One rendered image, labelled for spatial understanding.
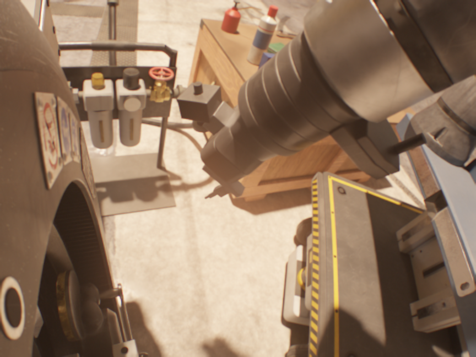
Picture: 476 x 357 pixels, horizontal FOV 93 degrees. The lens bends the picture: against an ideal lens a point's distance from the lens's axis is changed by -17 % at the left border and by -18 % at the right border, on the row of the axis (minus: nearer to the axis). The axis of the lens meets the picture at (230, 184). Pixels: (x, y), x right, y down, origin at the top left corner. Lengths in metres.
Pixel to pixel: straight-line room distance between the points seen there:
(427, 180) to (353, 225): 0.32
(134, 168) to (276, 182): 0.62
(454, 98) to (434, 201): 0.26
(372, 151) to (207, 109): 0.14
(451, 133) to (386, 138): 0.56
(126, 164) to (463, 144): 1.17
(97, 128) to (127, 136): 0.10
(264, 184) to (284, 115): 0.95
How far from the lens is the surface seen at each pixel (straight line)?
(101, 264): 0.45
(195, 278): 0.98
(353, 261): 0.86
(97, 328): 0.42
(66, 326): 0.37
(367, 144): 0.20
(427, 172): 0.74
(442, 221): 0.66
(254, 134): 0.21
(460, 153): 0.81
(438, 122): 0.79
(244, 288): 1.01
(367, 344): 0.80
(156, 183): 1.15
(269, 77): 0.20
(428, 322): 0.90
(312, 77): 0.17
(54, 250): 0.39
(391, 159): 0.23
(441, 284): 0.95
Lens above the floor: 0.92
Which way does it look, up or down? 48 degrees down
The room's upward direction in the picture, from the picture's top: 24 degrees clockwise
